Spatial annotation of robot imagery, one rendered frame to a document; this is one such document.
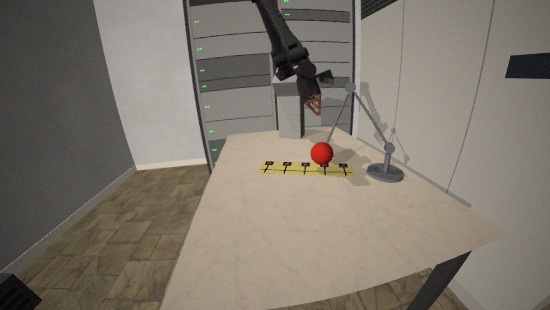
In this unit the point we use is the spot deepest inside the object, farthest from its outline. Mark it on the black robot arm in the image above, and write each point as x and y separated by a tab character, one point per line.
293	48

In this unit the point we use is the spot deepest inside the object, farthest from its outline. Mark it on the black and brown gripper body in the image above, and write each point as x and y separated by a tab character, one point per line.
306	96

